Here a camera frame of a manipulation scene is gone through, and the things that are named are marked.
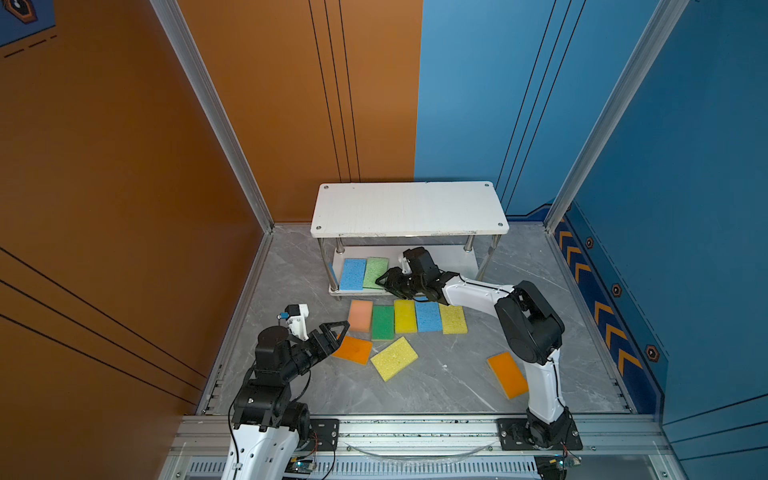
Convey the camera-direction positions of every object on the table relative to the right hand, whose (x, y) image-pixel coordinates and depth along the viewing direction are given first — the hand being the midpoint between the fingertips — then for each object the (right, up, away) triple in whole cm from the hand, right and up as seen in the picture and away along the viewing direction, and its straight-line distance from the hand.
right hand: (376, 285), depth 92 cm
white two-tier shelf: (+22, +18, -17) cm, 33 cm away
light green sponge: (-1, +5, +5) cm, 7 cm away
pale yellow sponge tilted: (+5, -21, -7) cm, 22 cm away
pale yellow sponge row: (+24, -11, 0) cm, 26 cm away
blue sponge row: (+16, -10, +2) cm, 19 cm away
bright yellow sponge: (+9, -10, +2) cm, 14 cm away
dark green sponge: (+2, -13, 0) cm, 13 cm away
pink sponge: (-5, -10, +2) cm, 11 cm away
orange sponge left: (-6, -19, -5) cm, 20 cm away
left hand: (-7, -8, -19) cm, 21 cm away
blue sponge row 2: (-8, +3, +4) cm, 9 cm away
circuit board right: (+43, -41, -22) cm, 63 cm away
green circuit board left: (-17, -40, -22) cm, 49 cm away
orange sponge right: (+36, -23, -12) cm, 45 cm away
